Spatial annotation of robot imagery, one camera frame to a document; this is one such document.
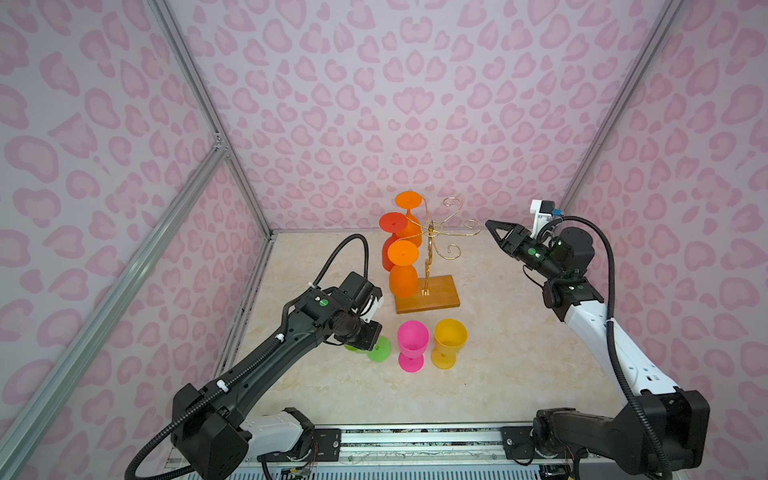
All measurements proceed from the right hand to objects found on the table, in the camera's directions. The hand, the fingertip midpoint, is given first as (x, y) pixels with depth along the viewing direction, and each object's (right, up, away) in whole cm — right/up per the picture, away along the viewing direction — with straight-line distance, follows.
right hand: (491, 224), depth 70 cm
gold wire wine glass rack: (-13, -1, +8) cm, 15 cm away
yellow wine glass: (-7, -29, +12) cm, 32 cm away
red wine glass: (-23, +1, +6) cm, 24 cm away
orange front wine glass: (-20, -13, +6) cm, 25 cm away
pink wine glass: (-18, -29, +10) cm, 36 cm away
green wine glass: (-27, -35, +16) cm, 47 cm away
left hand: (-27, -27, +5) cm, 39 cm away
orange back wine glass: (-18, +8, +12) cm, 23 cm away
